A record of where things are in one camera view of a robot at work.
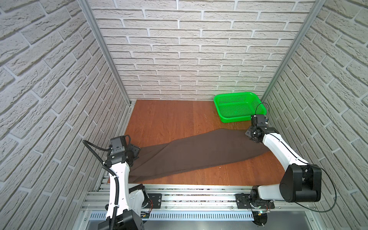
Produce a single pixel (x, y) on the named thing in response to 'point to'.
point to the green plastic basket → (234, 107)
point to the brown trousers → (194, 150)
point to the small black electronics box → (144, 214)
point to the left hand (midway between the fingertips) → (135, 149)
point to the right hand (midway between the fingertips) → (252, 132)
